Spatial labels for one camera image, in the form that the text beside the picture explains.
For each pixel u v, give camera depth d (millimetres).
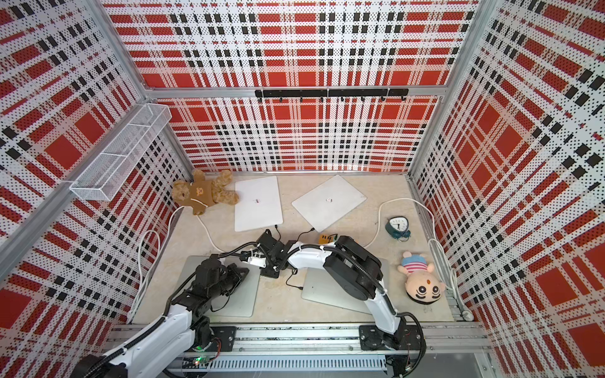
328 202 1112
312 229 1003
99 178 689
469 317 801
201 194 1043
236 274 765
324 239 953
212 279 680
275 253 706
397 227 958
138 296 837
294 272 672
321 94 888
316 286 841
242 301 816
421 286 765
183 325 582
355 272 500
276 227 1012
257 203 1106
